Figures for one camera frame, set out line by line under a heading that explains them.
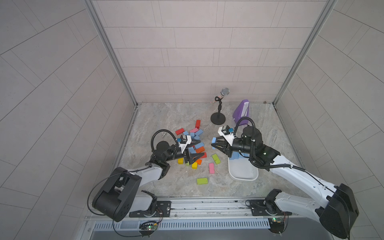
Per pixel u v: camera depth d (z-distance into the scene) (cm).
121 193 42
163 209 71
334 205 38
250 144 55
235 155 63
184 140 63
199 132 99
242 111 97
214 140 68
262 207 71
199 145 93
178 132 99
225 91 85
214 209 73
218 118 107
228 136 60
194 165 83
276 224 68
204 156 89
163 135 62
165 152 62
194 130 99
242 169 82
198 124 103
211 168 84
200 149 91
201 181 79
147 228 65
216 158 87
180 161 67
